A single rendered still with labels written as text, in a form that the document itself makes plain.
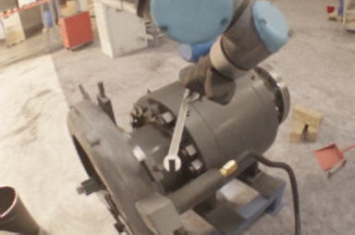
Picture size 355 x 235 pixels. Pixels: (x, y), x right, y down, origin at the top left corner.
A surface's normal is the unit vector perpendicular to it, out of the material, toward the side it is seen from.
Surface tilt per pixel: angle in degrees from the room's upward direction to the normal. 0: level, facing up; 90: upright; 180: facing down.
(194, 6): 92
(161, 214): 67
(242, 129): 63
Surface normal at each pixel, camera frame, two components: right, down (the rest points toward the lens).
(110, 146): 0.19, -0.58
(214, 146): 0.48, -0.15
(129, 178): 0.37, -0.33
